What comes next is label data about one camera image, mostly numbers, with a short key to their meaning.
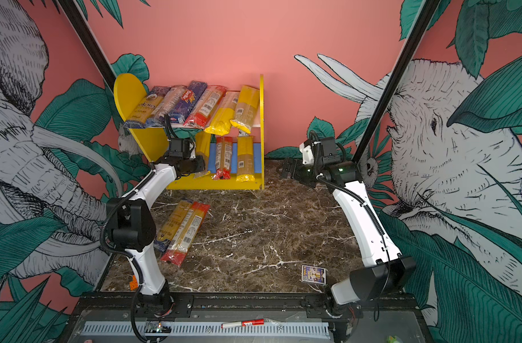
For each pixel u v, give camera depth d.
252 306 0.76
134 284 0.78
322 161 0.54
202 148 0.97
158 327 0.70
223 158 0.96
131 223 0.51
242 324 0.70
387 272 0.39
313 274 0.80
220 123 0.72
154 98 0.84
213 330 0.70
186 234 0.88
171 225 0.91
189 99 0.81
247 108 0.78
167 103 0.80
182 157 0.75
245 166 0.95
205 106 0.78
